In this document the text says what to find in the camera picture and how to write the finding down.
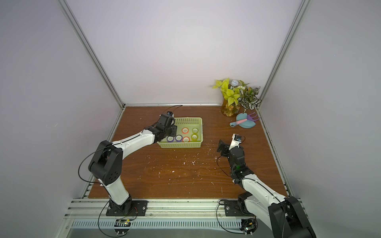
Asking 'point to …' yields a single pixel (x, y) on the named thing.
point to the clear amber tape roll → (195, 130)
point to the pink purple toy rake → (249, 117)
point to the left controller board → (122, 226)
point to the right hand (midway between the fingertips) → (228, 139)
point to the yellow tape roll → (194, 137)
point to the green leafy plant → (237, 91)
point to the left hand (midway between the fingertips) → (175, 127)
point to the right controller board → (249, 225)
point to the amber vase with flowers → (229, 111)
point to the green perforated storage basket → (189, 134)
